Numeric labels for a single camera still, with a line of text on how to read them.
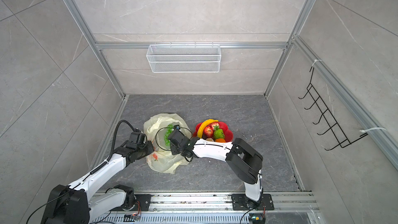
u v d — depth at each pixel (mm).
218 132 924
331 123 649
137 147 672
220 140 912
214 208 729
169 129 958
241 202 732
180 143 658
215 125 930
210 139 590
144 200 735
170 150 776
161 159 838
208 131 927
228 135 926
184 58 1009
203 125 950
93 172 474
